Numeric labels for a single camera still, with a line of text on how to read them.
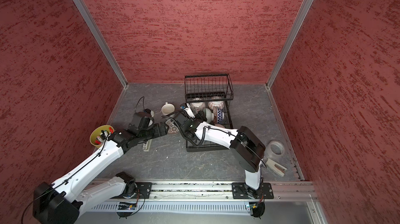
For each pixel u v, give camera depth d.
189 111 0.77
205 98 1.09
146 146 0.85
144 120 0.61
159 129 0.71
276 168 0.79
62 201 0.37
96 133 0.80
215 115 0.94
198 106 1.00
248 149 0.45
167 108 0.97
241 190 0.74
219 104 1.01
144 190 0.74
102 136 0.82
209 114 0.92
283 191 0.76
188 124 0.66
